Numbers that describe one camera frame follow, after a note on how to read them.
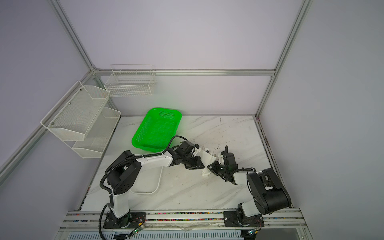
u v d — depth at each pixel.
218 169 0.82
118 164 0.51
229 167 0.73
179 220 0.75
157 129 1.12
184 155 0.74
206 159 0.93
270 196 0.44
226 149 0.78
